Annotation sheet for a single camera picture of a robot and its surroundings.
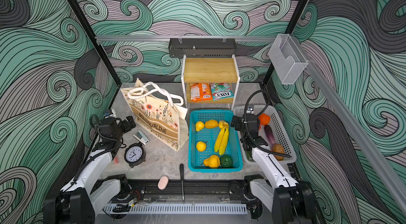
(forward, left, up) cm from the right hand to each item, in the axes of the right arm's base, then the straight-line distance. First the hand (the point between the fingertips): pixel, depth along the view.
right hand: (244, 117), depth 85 cm
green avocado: (-22, +11, -8) cm, 25 cm away
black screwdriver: (-25, +33, -12) cm, 44 cm away
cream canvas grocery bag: (-3, +46, +6) cm, 46 cm away
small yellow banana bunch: (-10, +12, -11) cm, 19 cm away
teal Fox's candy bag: (+15, +12, +4) cm, 20 cm away
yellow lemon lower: (-14, +24, -9) cm, 29 cm away
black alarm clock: (-17, +60, -11) cm, 63 cm away
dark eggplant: (-5, -16, -11) cm, 20 cm away
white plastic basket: (-8, -20, -8) cm, 23 cm away
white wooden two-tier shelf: (+9, +19, +19) cm, 29 cm away
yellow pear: (-22, +18, -7) cm, 29 cm away
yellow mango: (0, +18, -9) cm, 20 cm away
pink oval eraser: (-31, +42, -12) cm, 53 cm away
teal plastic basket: (-10, +16, -11) cm, 22 cm away
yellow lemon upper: (-1, +25, -9) cm, 27 cm away
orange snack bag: (+15, +24, +4) cm, 29 cm away
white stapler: (-8, +59, -11) cm, 60 cm away
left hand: (-2, +66, +1) cm, 66 cm away
